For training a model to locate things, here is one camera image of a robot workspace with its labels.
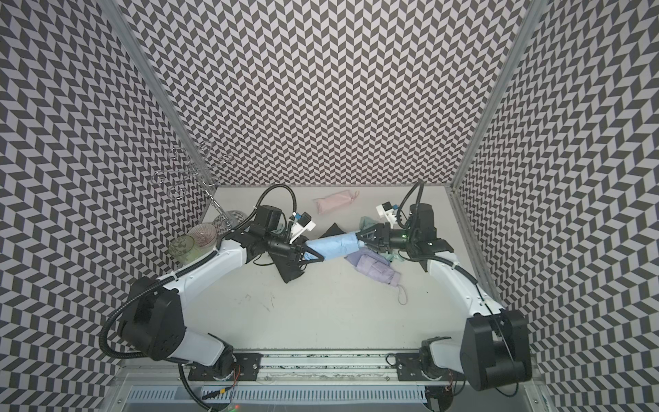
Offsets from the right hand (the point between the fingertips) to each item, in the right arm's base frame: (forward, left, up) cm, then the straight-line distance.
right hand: (358, 243), depth 73 cm
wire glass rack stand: (+47, +72, -10) cm, 86 cm away
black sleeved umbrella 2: (+4, +25, -21) cm, 33 cm away
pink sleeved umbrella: (+33, +8, -19) cm, 39 cm away
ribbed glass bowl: (+16, +59, -20) cm, 65 cm away
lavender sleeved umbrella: (+4, -7, -21) cm, 22 cm away
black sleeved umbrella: (+19, +8, -21) cm, 30 cm away
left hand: (-3, +11, -4) cm, 12 cm away
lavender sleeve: (+7, 0, -21) cm, 22 cm away
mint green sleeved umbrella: (+22, -5, -19) cm, 30 cm away
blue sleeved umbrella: (-2, +7, +2) cm, 7 cm away
